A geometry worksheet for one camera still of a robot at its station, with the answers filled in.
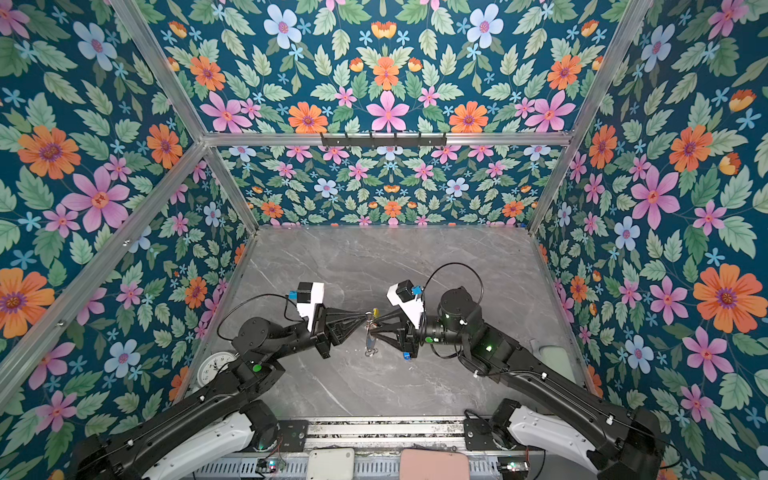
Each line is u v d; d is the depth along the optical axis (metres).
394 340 0.58
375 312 0.63
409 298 0.54
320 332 0.53
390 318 0.61
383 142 0.91
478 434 0.73
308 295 0.52
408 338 0.54
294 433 0.74
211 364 0.82
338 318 0.56
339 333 0.58
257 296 0.48
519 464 0.70
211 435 0.56
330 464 0.69
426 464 0.70
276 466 0.69
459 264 0.49
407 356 0.56
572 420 0.43
